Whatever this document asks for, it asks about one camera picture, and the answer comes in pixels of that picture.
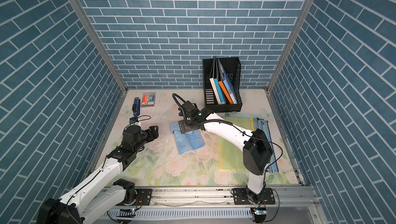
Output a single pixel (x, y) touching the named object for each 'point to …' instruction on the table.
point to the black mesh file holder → (232, 67)
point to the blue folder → (229, 91)
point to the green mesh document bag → (242, 115)
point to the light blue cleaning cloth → (188, 141)
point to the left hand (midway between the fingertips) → (156, 128)
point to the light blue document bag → (263, 125)
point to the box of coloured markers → (148, 99)
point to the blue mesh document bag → (258, 123)
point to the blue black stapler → (136, 107)
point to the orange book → (222, 86)
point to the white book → (215, 91)
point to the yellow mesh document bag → (230, 150)
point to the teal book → (218, 91)
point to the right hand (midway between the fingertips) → (189, 125)
